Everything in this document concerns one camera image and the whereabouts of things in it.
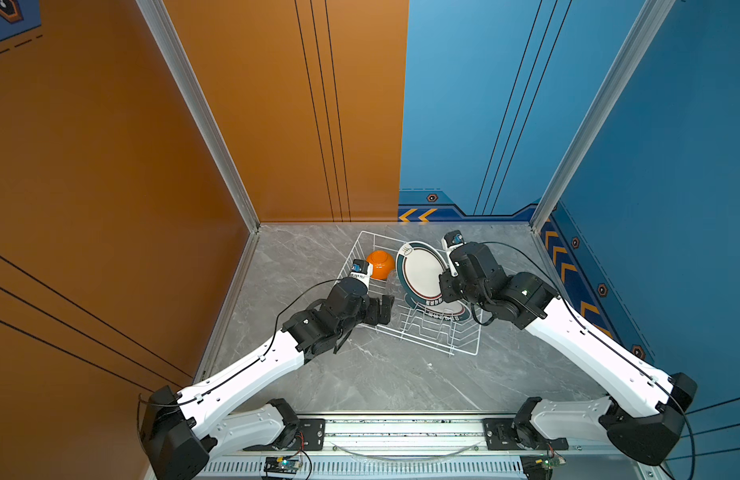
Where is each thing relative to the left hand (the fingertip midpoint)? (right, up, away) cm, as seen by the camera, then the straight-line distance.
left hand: (380, 293), depth 75 cm
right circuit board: (+38, -40, -5) cm, 56 cm away
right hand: (+15, +5, -3) cm, 16 cm away
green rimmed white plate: (+11, +6, +4) cm, 13 cm away
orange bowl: (+1, +7, +24) cm, 25 cm away
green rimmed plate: (+20, -7, +13) cm, 25 cm away
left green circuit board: (-24, -40, -5) cm, 47 cm away
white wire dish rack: (+24, -14, +12) cm, 30 cm away
